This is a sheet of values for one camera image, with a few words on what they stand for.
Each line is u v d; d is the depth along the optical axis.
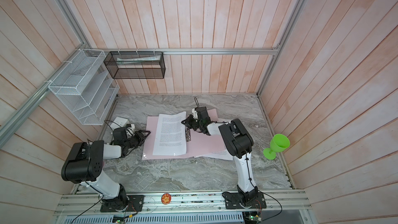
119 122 1.01
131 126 0.90
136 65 1.05
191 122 0.90
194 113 0.96
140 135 0.87
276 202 0.66
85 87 0.73
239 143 0.57
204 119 0.82
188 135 0.97
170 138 0.95
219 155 0.89
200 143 0.90
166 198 0.75
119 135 0.75
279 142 0.77
